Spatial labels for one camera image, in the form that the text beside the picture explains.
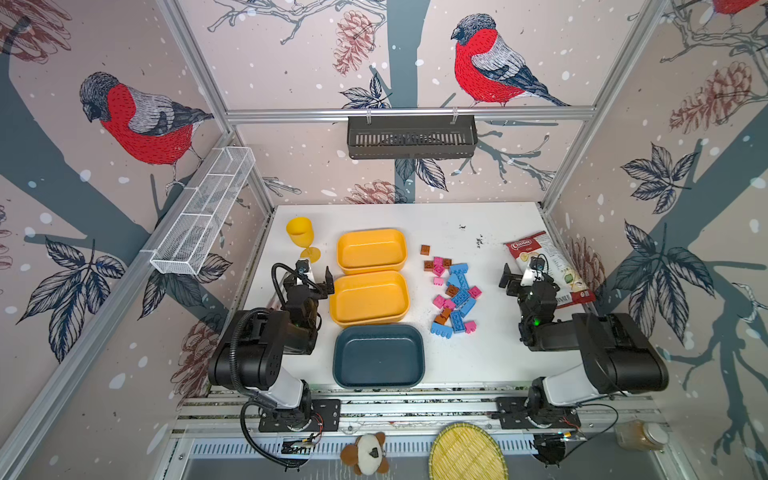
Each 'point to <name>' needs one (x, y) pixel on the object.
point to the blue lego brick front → (443, 330)
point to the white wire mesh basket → (183, 248)
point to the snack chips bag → (571, 291)
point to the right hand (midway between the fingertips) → (524, 263)
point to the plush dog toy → (366, 454)
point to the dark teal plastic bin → (379, 356)
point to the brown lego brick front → (444, 315)
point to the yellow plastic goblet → (301, 231)
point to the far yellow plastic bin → (369, 250)
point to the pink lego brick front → (470, 326)
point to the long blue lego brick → (458, 268)
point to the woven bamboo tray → (462, 451)
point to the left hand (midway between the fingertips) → (316, 263)
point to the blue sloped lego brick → (453, 280)
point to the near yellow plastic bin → (369, 297)
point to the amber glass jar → (639, 435)
